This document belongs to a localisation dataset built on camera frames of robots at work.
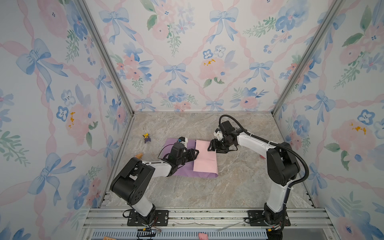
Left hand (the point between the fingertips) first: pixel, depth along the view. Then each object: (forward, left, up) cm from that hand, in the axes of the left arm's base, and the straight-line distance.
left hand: (198, 151), depth 90 cm
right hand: (+2, -8, -1) cm, 8 cm away
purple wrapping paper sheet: (-9, -3, -1) cm, 9 cm away
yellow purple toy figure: (+13, +35, -5) cm, 38 cm away
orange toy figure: (-1, +37, -6) cm, 37 cm away
